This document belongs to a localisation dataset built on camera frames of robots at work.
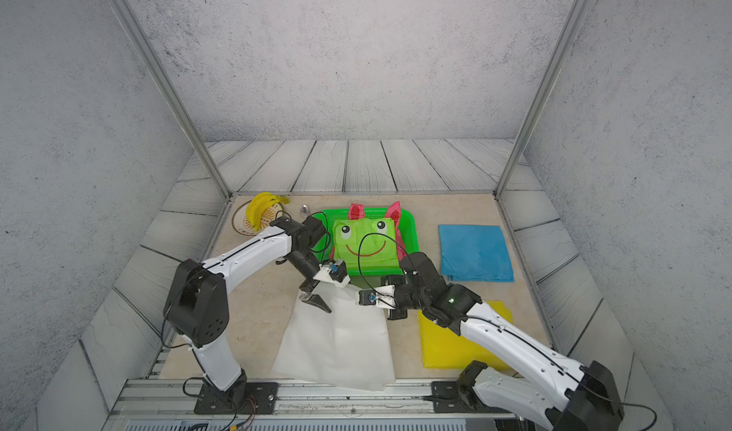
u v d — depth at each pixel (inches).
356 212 40.9
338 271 26.5
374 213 41.5
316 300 28.1
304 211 45.0
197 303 18.6
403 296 24.8
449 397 28.6
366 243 39.3
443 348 31.9
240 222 44.0
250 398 28.4
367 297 23.3
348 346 29.1
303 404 28.6
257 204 43.3
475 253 39.2
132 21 29.8
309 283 29.2
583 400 15.1
